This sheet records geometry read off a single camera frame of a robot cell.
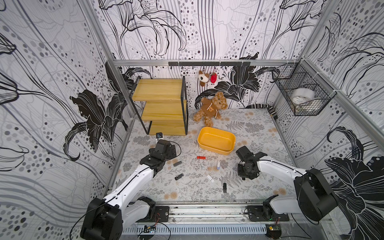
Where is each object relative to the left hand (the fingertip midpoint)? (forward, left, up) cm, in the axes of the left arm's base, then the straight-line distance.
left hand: (167, 151), depth 86 cm
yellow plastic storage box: (+14, -31, -9) cm, 35 cm away
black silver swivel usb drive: (-11, -7, -9) cm, 17 cm away
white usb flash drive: (-12, -26, -8) cm, 30 cm away
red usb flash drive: (+1, -20, -9) cm, 22 cm away
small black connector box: (-36, -55, -10) cm, 67 cm away
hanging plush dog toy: (+40, -20, +23) cm, 50 cm away
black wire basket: (+45, -81, +25) cm, 96 cm away
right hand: (-7, -45, -10) cm, 47 cm away
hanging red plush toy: (+41, -26, +23) cm, 54 cm away
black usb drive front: (-17, -33, -9) cm, 38 cm away
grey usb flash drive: (-3, -5, -10) cm, 11 cm away
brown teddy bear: (+35, -26, 0) cm, 44 cm away
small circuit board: (-37, +5, -12) cm, 39 cm away
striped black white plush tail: (+46, -70, -5) cm, 84 cm away
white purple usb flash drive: (-4, -31, -9) cm, 32 cm away
